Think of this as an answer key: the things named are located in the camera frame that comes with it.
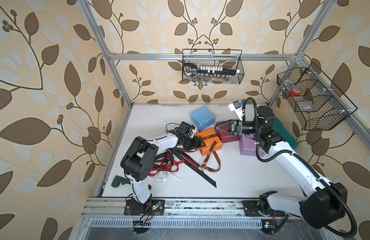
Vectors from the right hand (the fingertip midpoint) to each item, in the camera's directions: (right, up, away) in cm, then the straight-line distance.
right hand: (216, 128), depth 65 cm
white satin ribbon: (-28, -29, +20) cm, 45 cm away
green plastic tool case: (+50, -3, +36) cm, 62 cm away
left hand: (-6, -11, +26) cm, 29 cm away
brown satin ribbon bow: (-1, -19, +21) cm, 28 cm away
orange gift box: (+1, -10, +26) cm, 28 cm away
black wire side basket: (+53, +11, +8) cm, 55 cm away
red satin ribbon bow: (-25, -22, +25) cm, 42 cm away
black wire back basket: (+8, +39, +32) cm, 51 cm away
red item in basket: (+47, +18, +18) cm, 53 cm away
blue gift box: (-3, +5, +42) cm, 42 cm away
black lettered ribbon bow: (-12, -22, +26) cm, 36 cm away
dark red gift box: (+10, -7, +27) cm, 30 cm away
